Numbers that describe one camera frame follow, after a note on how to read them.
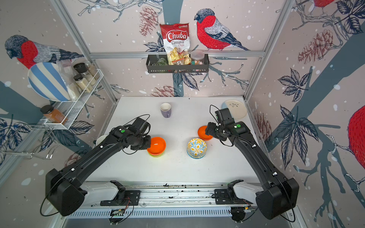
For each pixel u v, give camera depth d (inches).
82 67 31.5
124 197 27.3
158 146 32.0
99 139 33.6
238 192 24.2
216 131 25.8
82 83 30.0
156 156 32.9
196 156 32.1
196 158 32.1
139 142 25.8
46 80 25.8
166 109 39.8
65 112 25.6
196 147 34.5
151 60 36.2
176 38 31.3
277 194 14.5
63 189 14.8
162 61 36.5
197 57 32.1
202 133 37.6
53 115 24.5
